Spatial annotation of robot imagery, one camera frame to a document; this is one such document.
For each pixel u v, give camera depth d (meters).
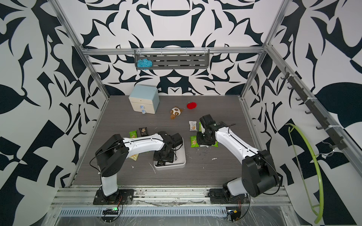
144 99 0.99
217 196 0.73
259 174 0.42
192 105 1.12
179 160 0.93
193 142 0.93
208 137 0.61
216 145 0.76
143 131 0.99
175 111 1.07
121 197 0.73
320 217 0.51
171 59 0.94
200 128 1.01
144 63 0.91
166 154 0.73
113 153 0.53
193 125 1.02
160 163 0.83
